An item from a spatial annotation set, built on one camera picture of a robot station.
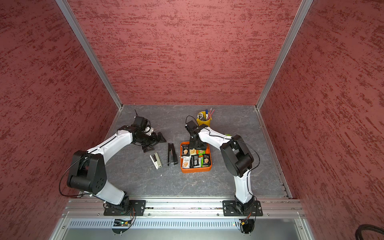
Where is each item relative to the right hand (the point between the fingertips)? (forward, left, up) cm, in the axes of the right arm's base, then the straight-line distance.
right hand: (196, 149), depth 94 cm
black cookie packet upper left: (-1, +7, +1) cm, 7 cm away
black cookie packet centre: (-8, +1, +1) cm, 8 cm away
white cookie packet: (-9, +6, +1) cm, 11 cm away
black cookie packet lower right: (-8, -6, +1) cm, 10 cm away
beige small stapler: (-6, +25, 0) cm, 26 cm away
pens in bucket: (+16, -3, +15) cm, 22 cm away
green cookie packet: (-2, -3, 0) cm, 4 cm away
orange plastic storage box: (-13, -3, 0) cm, 13 cm away
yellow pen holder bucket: (+18, -6, +6) cm, 20 cm away
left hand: (-1, +22, +7) cm, 23 cm away
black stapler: (-4, +15, 0) cm, 16 cm away
